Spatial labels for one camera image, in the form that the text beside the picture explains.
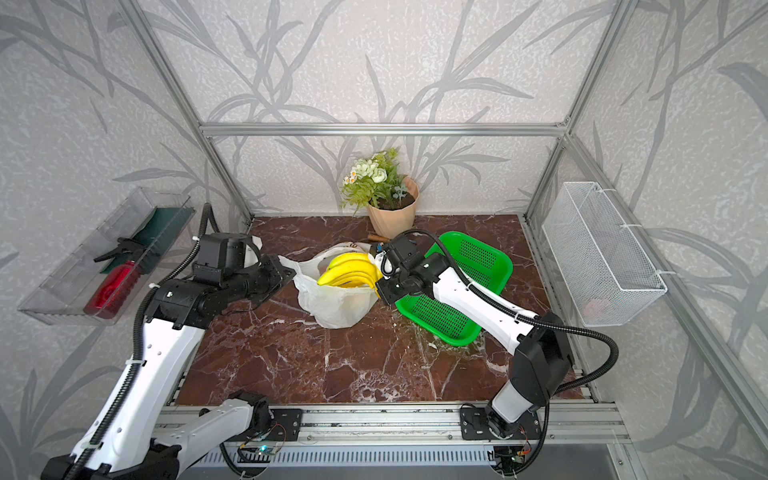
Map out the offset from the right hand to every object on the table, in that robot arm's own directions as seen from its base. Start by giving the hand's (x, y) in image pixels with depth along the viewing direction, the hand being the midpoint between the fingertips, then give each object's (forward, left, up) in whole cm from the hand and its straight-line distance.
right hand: (379, 289), depth 80 cm
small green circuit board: (-34, +27, -17) cm, 46 cm away
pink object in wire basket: (-8, -52, +3) cm, 53 cm away
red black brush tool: (-12, +51, +19) cm, 55 cm away
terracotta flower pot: (+31, -2, -7) cm, 32 cm away
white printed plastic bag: (-5, +12, -1) cm, 13 cm away
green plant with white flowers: (+32, +2, +12) cm, 34 cm away
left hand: (-3, +17, +13) cm, 22 cm away
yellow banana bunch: (+1, +6, +7) cm, 9 cm away
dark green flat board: (+5, +50, +19) cm, 54 cm away
